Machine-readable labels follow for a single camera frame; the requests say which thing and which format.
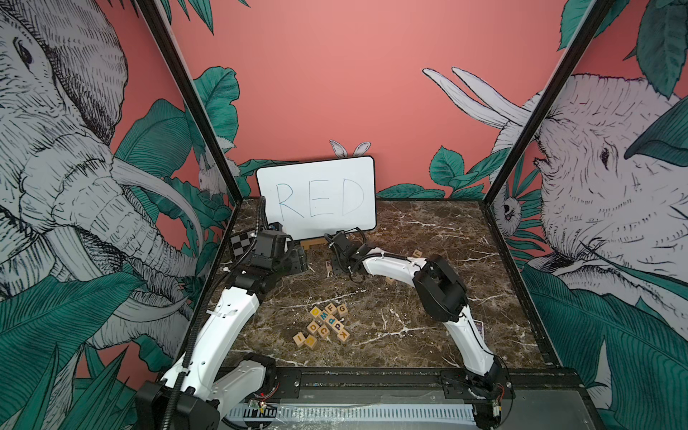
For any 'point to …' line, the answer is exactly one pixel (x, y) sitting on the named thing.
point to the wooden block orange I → (298, 339)
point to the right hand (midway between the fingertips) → (334, 260)
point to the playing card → (480, 328)
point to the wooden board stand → (306, 244)
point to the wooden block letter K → (343, 335)
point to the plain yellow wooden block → (310, 340)
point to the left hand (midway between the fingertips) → (297, 252)
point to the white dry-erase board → (321, 197)
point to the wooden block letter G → (342, 309)
